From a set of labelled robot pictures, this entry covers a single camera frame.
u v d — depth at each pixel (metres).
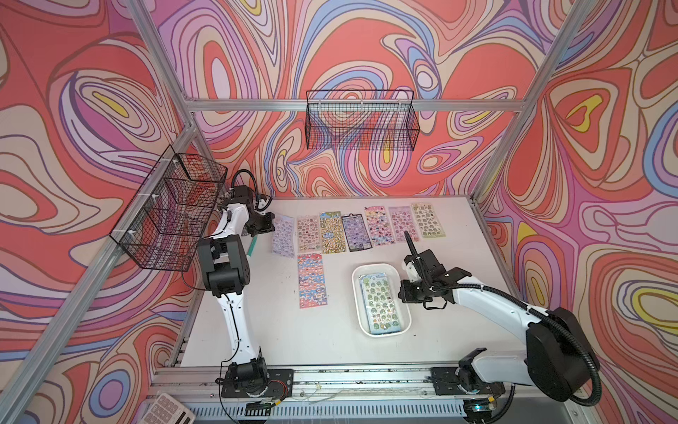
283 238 1.04
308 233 1.08
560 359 0.42
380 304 0.86
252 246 1.04
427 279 0.68
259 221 0.90
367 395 0.73
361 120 0.96
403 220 1.12
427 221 1.12
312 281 0.94
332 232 1.08
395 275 0.88
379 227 1.10
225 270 0.59
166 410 0.69
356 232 1.08
